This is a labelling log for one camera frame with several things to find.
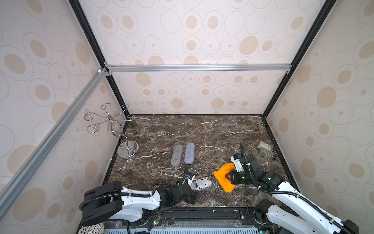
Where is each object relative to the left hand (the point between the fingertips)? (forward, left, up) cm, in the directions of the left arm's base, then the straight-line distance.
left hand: (198, 191), depth 80 cm
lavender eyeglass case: (+23, +5, +1) cm, 24 cm away
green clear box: (+26, -46, +2) cm, 53 cm away
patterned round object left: (-18, +49, -1) cm, 52 cm away
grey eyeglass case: (+20, +13, +1) cm, 24 cm away
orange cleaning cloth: (+6, -12, +8) cm, 16 cm away
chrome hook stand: (+26, +47, 0) cm, 54 cm away
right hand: (+6, -18, +8) cm, 20 cm away
